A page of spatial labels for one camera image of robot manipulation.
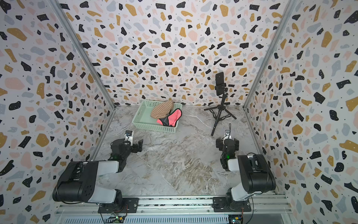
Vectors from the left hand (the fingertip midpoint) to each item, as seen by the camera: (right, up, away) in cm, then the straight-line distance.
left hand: (136, 138), depth 92 cm
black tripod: (+58, +18, +8) cm, 61 cm away
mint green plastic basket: (-2, +13, +20) cm, 24 cm away
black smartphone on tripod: (+55, +36, -2) cm, 66 cm away
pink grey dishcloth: (+23, +13, +11) cm, 28 cm away
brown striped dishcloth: (+12, +20, +24) cm, 33 cm away
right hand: (+62, 0, +1) cm, 62 cm away
